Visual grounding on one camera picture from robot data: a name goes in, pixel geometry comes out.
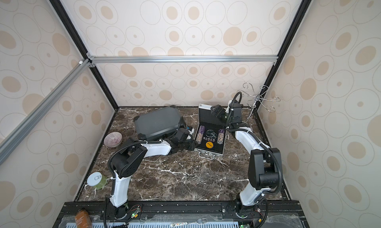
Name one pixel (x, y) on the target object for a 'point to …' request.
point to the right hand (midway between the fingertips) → (222, 110)
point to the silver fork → (199, 221)
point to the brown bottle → (83, 219)
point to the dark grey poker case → (157, 123)
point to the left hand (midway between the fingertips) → (201, 144)
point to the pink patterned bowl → (112, 139)
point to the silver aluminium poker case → (210, 134)
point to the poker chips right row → (221, 136)
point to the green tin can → (96, 180)
